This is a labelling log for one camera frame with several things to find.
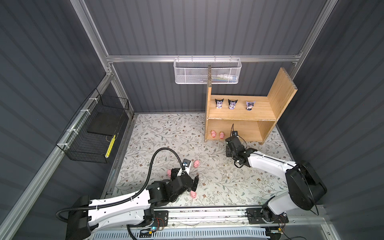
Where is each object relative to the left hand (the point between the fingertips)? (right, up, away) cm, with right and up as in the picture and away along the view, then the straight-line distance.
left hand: (191, 173), depth 76 cm
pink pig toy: (+3, +1, +15) cm, 16 cm away
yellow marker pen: (-38, +15, -7) cm, 41 cm away
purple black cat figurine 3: (+32, +36, +5) cm, 48 cm away
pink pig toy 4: (+19, +19, +20) cm, 34 cm away
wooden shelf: (+33, +30, +5) cm, 45 cm away
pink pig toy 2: (+1, -12, +3) cm, 13 cm away
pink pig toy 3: (+14, +20, +23) cm, 33 cm away
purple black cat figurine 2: (+22, +37, +5) cm, 43 cm away
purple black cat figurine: (+15, +37, +7) cm, 41 cm away
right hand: (+26, +11, +16) cm, 32 cm away
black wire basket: (-50, +19, -4) cm, 54 cm away
